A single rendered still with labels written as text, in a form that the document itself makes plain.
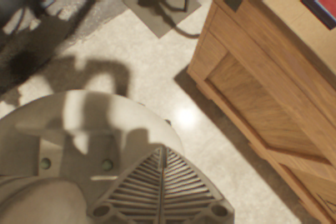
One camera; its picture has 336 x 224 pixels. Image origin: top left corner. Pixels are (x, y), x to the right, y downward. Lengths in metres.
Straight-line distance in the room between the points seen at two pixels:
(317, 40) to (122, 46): 0.71
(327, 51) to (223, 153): 0.53
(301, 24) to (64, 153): 0.53
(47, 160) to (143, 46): 0.60
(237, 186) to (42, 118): 0.76
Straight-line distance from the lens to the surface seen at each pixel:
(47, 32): 1.02
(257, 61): 0.34
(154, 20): 0.83
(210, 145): 0.68
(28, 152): 0.48
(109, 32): 0.85
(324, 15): 0.31
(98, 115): 0.32
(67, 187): 0.22
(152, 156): 0.16
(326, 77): 0.31
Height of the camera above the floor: 0.64
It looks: 85 degrees down
